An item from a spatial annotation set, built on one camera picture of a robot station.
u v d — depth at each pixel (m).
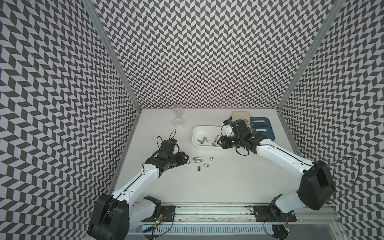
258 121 1.12
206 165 0.89
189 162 0.89
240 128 0.63
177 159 0.73
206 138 1.02
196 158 0.91
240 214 0.75
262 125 1.08
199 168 0.87
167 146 0.65
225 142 0.72
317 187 0.42
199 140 0.99
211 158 0.91
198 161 0.89
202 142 0.99
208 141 0.99
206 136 1.02
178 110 1.12
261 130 1.05
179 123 1.04
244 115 1.11
